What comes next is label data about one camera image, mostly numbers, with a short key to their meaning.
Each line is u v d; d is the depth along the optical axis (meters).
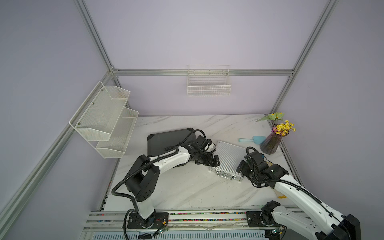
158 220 0.73
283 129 0.81
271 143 0.91
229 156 0.91
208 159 0.76
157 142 0.96
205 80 0.96
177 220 0.75
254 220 0.73
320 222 0.42
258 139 1.08
